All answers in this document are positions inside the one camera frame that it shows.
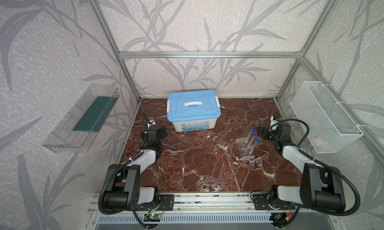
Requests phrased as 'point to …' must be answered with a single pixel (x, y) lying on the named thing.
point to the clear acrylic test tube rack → (244, 150)
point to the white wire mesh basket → (330, 127)
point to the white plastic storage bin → (208, 124)
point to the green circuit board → (152, 217)
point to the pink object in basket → (319, 143)
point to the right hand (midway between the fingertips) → (264, 124)
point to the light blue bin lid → (193, 105)
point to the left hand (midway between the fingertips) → (155, 122)
